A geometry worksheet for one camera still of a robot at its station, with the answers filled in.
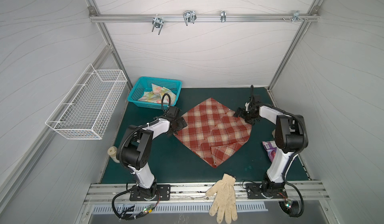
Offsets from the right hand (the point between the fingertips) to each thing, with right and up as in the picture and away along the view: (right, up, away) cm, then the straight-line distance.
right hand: (242, 114), depth 101 cm
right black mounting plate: (+3, -32, -33) cm, 46 cm away
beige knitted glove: (-18, -41, -30) cm, 54 cm away
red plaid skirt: (-21, -11, -6) cm, 24 cm away
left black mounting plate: (-50, -37, -27) cm, 68 cm away
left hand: (-41, -7, -4) cm, 42 cm away
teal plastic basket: (-74, +23, +16) cm, 79 cm away
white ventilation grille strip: (-44, -42, -31) cm, 68 cm away
